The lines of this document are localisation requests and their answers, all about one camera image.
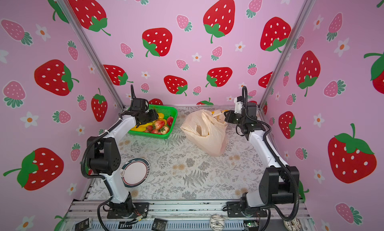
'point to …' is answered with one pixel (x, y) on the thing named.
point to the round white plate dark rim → (134, 172)
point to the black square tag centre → (159, 224)
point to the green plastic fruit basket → (167, 111)
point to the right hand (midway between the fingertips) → (224, 111)
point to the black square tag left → (82, 225)
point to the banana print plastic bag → (207, 130)
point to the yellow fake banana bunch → (142, 128)
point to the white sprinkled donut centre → (217, 222)
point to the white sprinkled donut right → (294, 225)
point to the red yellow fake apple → (159, 124)
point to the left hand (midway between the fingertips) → (155, 115)
